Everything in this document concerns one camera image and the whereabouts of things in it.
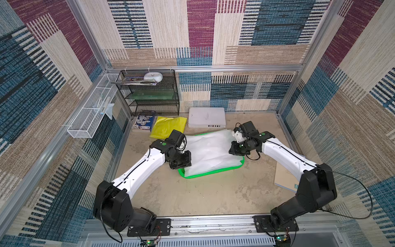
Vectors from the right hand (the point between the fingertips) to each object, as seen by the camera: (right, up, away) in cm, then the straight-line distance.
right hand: (229, 150), depth 86 cm
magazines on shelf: (-55, +41, +8) cm, 69 cm away
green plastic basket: (-7, -15, +5) cm, 17 cm away
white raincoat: (-11, -2, +1) cm, 11 cm away
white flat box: (-11, +20, +26) cm, 35 cm away
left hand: (-20, -6, -6) cm, 22 cm away
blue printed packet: (-56, +17, +26) cm, 64 cm away
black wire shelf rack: (-50, +37, +21) cm, 65 cm away
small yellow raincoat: (-41, +13, +24) cm, 50 cm away
